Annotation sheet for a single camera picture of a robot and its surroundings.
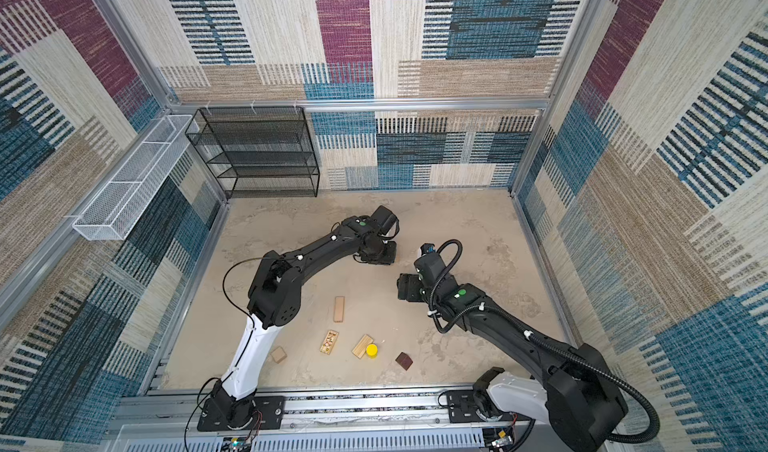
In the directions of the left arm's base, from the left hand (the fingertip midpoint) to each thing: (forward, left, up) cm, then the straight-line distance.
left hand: (393, 256), depth 96 cm
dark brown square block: (-30, -2, -4) cm, 30 cm away
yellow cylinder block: (-27, +6, -4) cm, 28 cm away
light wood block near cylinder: (-26, +9, -4) cm, 28 cm away
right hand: (-13, -5, +5) cm, 15 cm away
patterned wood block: (-25, +18, -4) cm, 31 cm away
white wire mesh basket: (-5, +66, +28) cm, 72 cm away
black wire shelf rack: (+36, +48, +13) cm, 62 cm away
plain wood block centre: (-15, +16, -5) cm, 23 cm away
